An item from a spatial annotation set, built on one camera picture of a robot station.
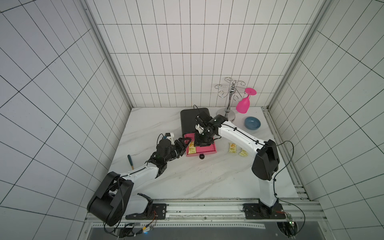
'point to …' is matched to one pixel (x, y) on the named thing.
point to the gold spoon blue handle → (130, 161)
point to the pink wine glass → (243, 105)
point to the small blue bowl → (252, 123)
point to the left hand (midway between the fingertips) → (189, 143)
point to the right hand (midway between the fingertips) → (191, 146)
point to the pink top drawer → (200, 150)
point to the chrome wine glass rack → (231, 88)
